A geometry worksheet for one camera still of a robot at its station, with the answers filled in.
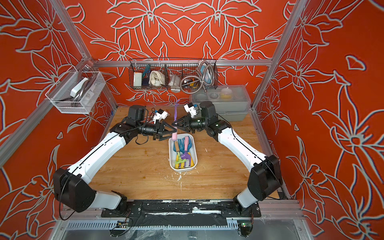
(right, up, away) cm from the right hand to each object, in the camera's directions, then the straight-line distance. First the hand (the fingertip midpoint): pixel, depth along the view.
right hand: (171, 125), depth 68 cm
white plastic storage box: (-2, -16, +26) cm, 31 cm away
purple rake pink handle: (+6, -20, +21) cm, 30 cm away
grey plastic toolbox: (+38, +14, +33) cm, 52 cm away
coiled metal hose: (+10, +25, +24) cm, 36 cm away
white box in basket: (-24, +28, +22) cm, 43 cm away
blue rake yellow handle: (+10, -23, +18) cm, 31 cm away
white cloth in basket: (-12, +28, +22) cm, 37 cm away
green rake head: (+3, -21, +17) cm, 28 cm away
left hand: (+2, -3, -1) cm, 4 cm away
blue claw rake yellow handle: (+3, -14, +27) cm, 31 cm away
